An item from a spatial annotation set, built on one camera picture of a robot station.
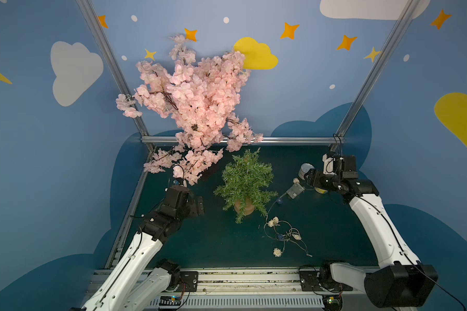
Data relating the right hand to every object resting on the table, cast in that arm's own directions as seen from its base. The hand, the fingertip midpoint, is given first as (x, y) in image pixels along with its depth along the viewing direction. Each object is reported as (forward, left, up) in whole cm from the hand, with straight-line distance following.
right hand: (317, 175), depth 80 cm
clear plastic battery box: (+4, +4, -20) cm, 21 cm away
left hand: (-13, +51, -3) cm, 53 cm away
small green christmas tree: (-10, +30, +10) cm, 33 cm away
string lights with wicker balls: (-16, +12, -22) cm, 30 cm away
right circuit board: (-42, -5, -25) cm, 49 cm away
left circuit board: (-45, +57, -25) cm, 77 cm away
